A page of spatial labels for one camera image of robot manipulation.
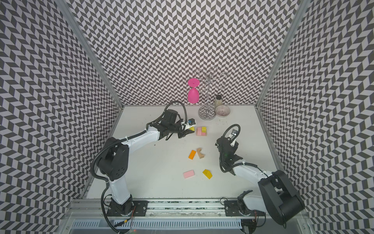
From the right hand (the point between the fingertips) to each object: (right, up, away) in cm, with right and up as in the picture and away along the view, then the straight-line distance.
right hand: (227, 141), depth 88 cm
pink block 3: (-24, -19, -4) cm, 30 cm away
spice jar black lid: (-1, +31, +24) cm, 39 cm away
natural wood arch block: (-16, -9, +4) cm, 19 cm away
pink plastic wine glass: (-21, +31, +6) cm, 38 cm away
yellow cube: (-13, +6, +16) cm, 22 cm away
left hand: (-21, +8, 0) cm, 23 cm away
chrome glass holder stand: (-9, +18, +24) cm, 31 cm away
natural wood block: (-12, +3, +12) cm, 18 cm away
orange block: (-22, -9, +3) cm, 24 cm away
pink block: (-17, +5, +11) cm, 21 cm away
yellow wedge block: (-13, -18, -6) cm, 22 cm away
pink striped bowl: (+2, +20, +24) cm, 31 cm away
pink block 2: (-14, +3, +11) cm, 18 cm away
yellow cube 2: (-21, +8, -4) cm, 23 cm away
